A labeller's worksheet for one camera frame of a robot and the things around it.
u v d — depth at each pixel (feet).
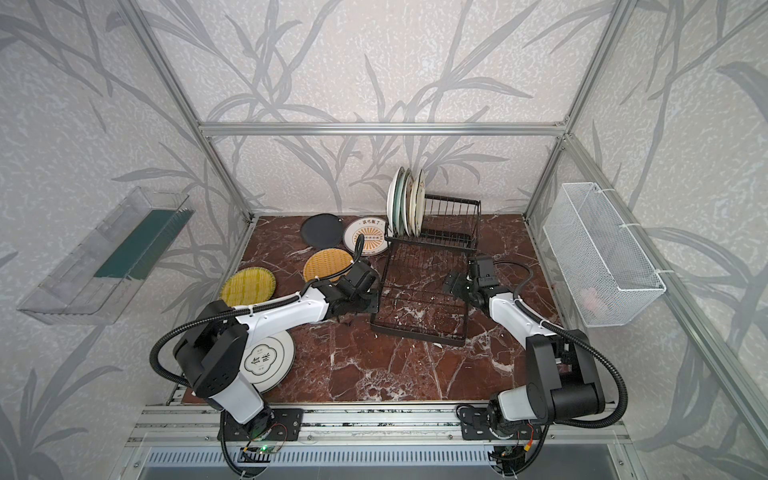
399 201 2.46
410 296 3.17
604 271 2.03
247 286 3.27
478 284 2.31
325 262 3.45
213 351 1.47
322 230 3.81
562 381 1.40
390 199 2.47
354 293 2.24
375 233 3.79
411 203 2.53
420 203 2.98
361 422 2.47
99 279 2.14
